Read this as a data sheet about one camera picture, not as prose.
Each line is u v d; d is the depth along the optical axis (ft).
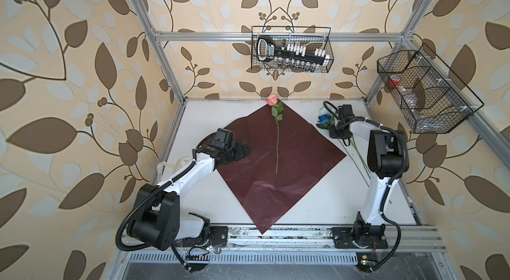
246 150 2.58
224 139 2.23
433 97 2.38
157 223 1.35
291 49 2.75
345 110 2.81
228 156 2.38
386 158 1.81
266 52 2.85
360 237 2.22
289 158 3.16
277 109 3.70
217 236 2.47
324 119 3.46
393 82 2.92
